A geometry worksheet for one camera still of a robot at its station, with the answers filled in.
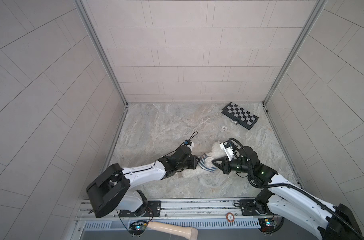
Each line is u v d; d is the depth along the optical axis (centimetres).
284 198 50
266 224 68
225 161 65
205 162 73
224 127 102
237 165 64
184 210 72
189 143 74
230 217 69
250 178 58
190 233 62
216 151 78
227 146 67
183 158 62
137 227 65
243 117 105
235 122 103
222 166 68
